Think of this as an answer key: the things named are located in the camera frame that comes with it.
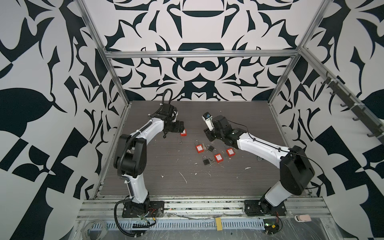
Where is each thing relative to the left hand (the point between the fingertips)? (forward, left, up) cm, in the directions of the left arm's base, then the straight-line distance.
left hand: (179, 125), depth 94 cm
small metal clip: (-34, -31, +25) cm, 52 cm away
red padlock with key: (-12, -13, -8) cm, 19 cm away
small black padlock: (-11, -19, -10) cm, 24 cm away
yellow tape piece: (-51, -19, -9) cm, 55 cm away
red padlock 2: (-18, -23, -9) cm, 31 cm away
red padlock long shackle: (-15, -31, -9) cm, 35 cm away
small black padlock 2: (-19, -15, -10) cm, 27 cm away
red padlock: (0, -3, -9) cm, 9 cm away
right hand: (-6, -17, +6) cm, 19 cm away
